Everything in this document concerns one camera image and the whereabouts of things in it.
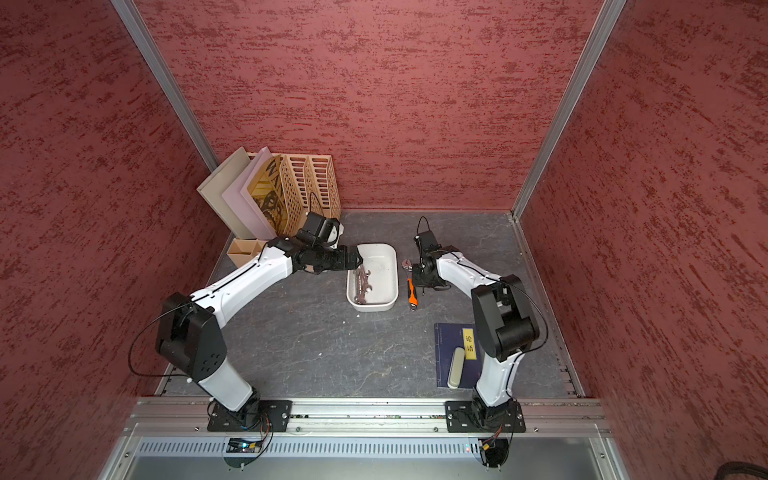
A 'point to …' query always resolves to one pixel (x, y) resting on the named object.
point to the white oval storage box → (382, 260)
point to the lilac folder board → (237, 196)
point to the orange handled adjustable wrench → (412, 295)
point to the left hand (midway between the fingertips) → (347, 266)
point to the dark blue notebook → (448, 337)
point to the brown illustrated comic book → (267, 191)
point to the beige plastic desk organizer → (310, 184)
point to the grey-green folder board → (216, 185)
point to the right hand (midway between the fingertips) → (420, 284)
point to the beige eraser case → (456, 367)
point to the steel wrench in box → (363, 287)
